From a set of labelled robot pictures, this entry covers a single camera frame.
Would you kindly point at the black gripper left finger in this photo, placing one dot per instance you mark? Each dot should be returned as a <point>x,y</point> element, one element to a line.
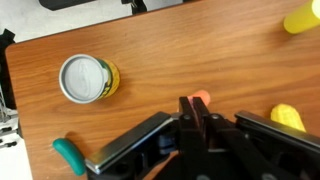
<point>133,141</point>

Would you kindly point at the teal curved toy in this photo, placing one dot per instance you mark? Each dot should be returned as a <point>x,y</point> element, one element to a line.
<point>70,155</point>

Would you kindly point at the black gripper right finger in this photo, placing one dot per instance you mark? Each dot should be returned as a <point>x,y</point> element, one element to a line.
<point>266,140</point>

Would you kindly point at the corn can with silver lid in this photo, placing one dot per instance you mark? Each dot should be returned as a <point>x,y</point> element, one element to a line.
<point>86,78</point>

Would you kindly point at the pink plush doll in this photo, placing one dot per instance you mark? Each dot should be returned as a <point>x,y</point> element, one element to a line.
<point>202,95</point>

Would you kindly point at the yellow toy corn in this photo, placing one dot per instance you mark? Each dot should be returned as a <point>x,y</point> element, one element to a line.
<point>286,116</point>

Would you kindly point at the yellow cylinder block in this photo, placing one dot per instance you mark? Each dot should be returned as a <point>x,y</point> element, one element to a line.
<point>301,18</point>

